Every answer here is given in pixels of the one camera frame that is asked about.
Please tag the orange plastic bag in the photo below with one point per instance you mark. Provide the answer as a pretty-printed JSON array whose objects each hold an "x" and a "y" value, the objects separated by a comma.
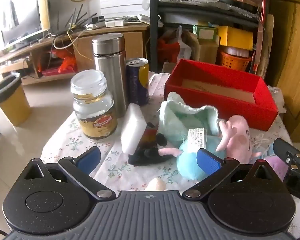
[{"x": 67, "y": 63}]

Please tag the glass coffee jar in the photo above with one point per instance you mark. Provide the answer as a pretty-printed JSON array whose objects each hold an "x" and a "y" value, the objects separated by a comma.
[{"x": 95, "y": 105}]

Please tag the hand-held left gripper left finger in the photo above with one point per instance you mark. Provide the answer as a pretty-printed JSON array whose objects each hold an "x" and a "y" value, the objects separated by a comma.
[{"x": 88, "y": 158}]

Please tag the brown cardboard box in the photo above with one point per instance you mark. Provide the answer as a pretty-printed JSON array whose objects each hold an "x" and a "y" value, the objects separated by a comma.
[{"x": 207, "y": 52}]

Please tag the translucent white plastic bag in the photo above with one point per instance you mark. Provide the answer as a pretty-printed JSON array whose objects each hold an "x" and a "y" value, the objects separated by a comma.
[{"x": 277, "y": 97}]

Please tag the red cardboard box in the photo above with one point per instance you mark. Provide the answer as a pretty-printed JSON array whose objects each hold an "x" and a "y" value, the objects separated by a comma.
[{"x": 215, "y": 105}]

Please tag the floral tablecloth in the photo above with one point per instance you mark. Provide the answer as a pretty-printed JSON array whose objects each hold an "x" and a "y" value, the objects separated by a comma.
[{"x": 120, "y": 170}]

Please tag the black router with antennas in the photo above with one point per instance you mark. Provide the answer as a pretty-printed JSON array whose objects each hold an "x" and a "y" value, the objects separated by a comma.
[{"x": 65, "y": 31}]

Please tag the striped black knit hat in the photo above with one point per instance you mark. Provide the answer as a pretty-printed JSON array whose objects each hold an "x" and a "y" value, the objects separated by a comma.
[{"x": 150, "y": 140}]

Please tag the wooden cabinet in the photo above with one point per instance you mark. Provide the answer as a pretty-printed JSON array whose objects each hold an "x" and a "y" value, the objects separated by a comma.
[{"x": 295, "y": 55}]

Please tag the wooden television stand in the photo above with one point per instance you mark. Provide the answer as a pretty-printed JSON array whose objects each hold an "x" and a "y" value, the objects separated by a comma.
[{"x": 132, "y": 42}]

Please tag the pink pig plush toy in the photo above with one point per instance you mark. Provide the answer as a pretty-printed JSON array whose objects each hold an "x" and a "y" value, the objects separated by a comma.
[{"x": 237, "y": 132}]

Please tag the flat screen television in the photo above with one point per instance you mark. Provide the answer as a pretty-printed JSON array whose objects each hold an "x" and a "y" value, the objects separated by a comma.
[{"x": 22, "y": 17}]

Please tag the pinkish purple knit cloth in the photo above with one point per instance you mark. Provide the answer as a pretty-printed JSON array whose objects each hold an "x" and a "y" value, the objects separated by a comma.
[{"x": 276, "y": 163}]

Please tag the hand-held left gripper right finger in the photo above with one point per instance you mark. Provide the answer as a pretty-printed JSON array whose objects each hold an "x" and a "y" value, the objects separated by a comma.
[{"x": 208, "y": 163}]

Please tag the red plastic bag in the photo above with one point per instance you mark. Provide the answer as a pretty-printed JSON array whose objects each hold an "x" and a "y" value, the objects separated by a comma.
[{"x": 167, "y": 47}]

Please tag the mint green towel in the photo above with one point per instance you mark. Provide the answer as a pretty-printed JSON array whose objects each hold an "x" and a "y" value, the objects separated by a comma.
[{"x": 175, "y": 120}]

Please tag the yellow box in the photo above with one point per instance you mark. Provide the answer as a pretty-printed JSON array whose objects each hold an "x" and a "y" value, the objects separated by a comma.
[{"x": 237, "y": 38}]

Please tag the green box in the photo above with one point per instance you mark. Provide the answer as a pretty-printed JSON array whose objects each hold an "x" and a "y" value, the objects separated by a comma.
[{"x": 205, "y": 32}]

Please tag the small beige plush toy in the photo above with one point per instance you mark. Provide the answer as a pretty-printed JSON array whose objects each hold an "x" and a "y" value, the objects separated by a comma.
[{"x": 156, "y": 185}]

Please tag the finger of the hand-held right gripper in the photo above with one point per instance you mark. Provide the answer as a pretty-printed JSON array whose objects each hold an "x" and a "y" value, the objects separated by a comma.
[{"x": 290, "y": 152}]

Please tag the white printed plastic bag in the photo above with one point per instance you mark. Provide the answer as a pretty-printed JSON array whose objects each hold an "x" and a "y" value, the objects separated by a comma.
[{"x": 183, "y": 50}]

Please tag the clear plastic tub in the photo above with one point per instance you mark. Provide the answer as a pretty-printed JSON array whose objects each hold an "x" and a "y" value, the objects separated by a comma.
[{"x": 236, "y": 50}]

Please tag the orange plastic basket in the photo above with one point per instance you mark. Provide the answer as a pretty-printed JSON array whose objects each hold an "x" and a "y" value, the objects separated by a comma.
[{"x": 235, "y": 61}]

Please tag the yellow trash bin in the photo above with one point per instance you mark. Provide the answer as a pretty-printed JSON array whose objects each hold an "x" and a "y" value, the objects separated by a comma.
[{"x": 12, "y": 105}]

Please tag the black shelf rack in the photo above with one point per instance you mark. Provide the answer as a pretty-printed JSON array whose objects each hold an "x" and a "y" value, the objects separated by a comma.
[{"x": 153, "y": 30}]

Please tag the white sponge block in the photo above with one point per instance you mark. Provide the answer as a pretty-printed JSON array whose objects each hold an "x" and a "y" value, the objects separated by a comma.
[{"x": 132, "y": 127}]

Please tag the blue and yellow drink can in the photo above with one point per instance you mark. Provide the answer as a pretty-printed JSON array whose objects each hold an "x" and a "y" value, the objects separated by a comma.
[{"x": 137, "y": 80}]

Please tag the stainless steel thermos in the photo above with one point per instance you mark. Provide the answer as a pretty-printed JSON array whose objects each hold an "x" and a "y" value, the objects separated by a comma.
[{"x": 110, "y": 67}]

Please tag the white flat device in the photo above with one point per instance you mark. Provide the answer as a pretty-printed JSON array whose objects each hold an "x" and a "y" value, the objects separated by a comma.
[{"x": 147, "y": 18}]

